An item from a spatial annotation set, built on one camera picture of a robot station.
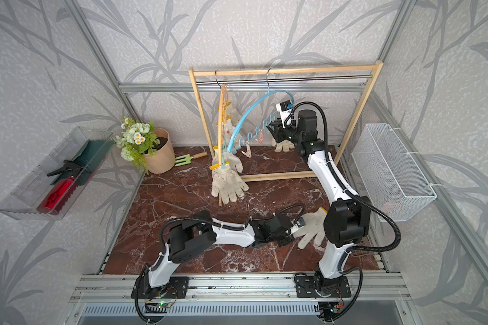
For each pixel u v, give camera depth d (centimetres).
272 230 69
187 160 115
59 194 59
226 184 78
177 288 73
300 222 74
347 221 47
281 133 72
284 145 99
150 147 87
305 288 73
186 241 50
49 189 64
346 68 62
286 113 70
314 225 90
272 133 78
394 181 61
